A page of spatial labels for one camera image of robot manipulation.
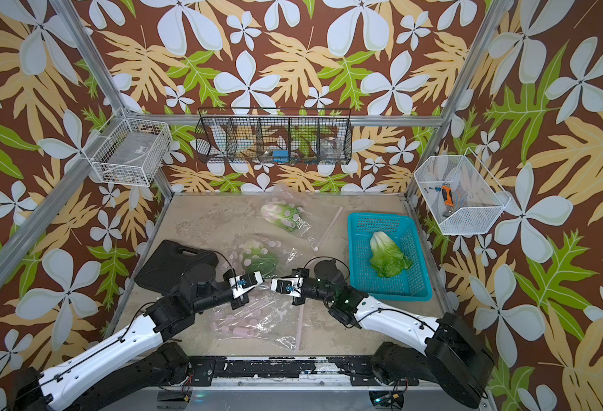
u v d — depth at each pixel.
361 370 0.75
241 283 0.59
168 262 0.95
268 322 0.84
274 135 0.98
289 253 0.91
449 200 0.83
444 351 0.41
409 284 0.91
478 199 0.76
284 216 1.02
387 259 0.90
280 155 0.94
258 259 0.84
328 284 0.59
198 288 0.55
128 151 0.85
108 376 0.47
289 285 0.61
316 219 1.05
